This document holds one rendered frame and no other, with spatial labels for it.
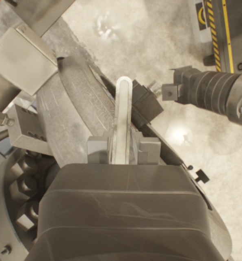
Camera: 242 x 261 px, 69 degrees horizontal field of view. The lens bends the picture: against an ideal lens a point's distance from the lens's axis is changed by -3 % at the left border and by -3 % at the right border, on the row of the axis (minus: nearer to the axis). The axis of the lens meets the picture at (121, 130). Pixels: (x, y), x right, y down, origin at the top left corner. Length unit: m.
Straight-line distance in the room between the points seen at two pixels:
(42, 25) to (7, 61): 0.86
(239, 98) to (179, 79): 0.14
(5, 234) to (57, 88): 0.38
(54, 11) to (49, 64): 0.86
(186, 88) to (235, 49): 0.64
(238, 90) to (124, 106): 0.20
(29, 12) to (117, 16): 0.49
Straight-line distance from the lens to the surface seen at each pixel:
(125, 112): 0.16
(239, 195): 1.91
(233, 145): 1.58
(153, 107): 0.48
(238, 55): 1.03
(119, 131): 0.16
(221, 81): 0.35
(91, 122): 0.28
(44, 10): 1.24
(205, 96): 0.35
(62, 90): 0.33
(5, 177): 0.60
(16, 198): 0.56
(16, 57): 0.38
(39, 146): 0.34
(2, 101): 0.44
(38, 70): 0.38
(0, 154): 1.18
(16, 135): 0.32
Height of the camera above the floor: 1.16
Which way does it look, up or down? 70 degrees down
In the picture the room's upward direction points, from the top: 170 degrees clockwise
